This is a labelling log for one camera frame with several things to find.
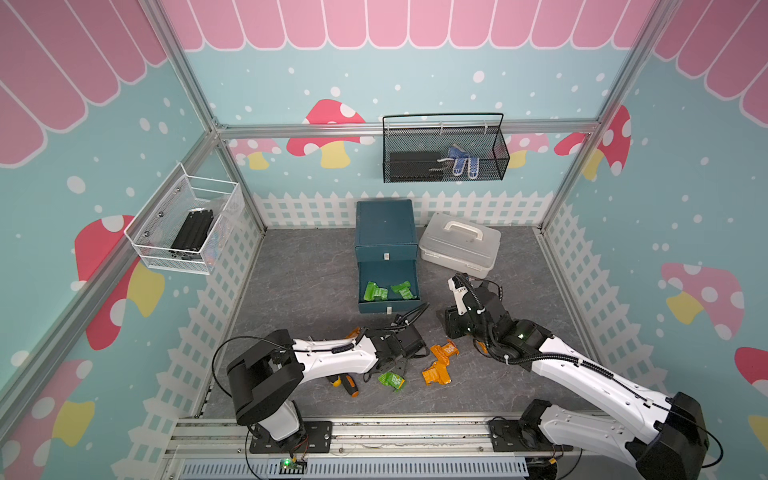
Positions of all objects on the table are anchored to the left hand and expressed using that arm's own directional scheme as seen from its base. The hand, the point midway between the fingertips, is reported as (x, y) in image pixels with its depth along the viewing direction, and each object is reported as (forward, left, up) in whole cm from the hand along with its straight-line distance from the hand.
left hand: (391, 361), depth 86 cm
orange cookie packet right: (-8, -18, +31) cm, 37 cm away
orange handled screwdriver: (-7, +11, +1) cm, 13 cm away
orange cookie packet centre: (+3, -16, 0) cm, 16 cm away
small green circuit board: (-25, +25, -4) cm, 35 cm away
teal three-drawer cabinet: (+26, +2, +18) cm, 31 cm away
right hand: (+8, -13, +16) cm, 22 cm away
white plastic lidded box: (+37, -22, +11) cm, 44 cm away
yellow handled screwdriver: (-7, +15, +1) cm, 16 cm away
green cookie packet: (+19, +6, +7) cm, 21 cm away
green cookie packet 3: (-5, -1, 0) cm, 5 cm away
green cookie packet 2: (+19, -4, +8) cm, 21 cm away
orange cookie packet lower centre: (-3, -13, 0) cm, 13 cm away
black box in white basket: (+19, +48, +34) cm, 62 cm away
